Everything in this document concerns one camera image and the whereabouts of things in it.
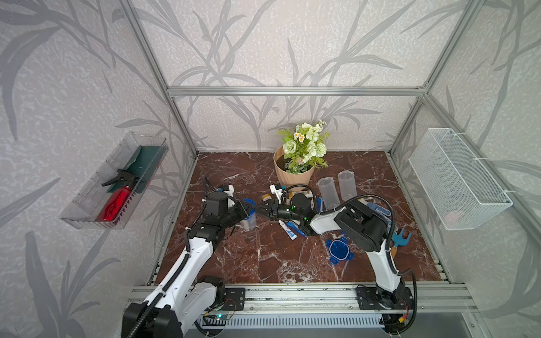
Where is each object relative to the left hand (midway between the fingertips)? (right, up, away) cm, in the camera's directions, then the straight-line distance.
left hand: (252, 206), depth 81 cm
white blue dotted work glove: (+57, -5, +15) cm, 59 cm away
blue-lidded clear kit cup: (-3, -9, +7) cm, 11 cm away
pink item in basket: (+70, -2, -10) cm, 71 cm away
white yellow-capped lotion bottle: (+4, +1, +18) cm, 18 cm away
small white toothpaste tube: (+17, -14, +7) cm, 23 cm away
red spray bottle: (-36, +4, -23) cm, 43 cm away
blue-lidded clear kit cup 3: (+45, +9, +26) cm, 53 cm away
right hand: (0, -1, -1) cm, 2 cm away
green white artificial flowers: (+21, +24, +3) cm, 32 cm away
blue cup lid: (+35, -18, +3) cm, 39 cm away
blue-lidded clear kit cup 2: (+35, 0, +17) cm, 39 cm away
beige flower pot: (+14, +11, +10) cm, 20 cm away
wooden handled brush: (+61, -15, +5) cm, 63 cm away
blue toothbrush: (+16, -10, +10) cm, 21 cm away
